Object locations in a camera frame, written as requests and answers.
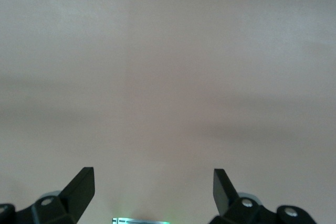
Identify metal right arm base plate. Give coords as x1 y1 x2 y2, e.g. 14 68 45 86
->
112 217 170 224

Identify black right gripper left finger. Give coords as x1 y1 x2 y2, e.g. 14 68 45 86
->
0 166 96 224

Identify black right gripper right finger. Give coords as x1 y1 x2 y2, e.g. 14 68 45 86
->
211 168 316 224

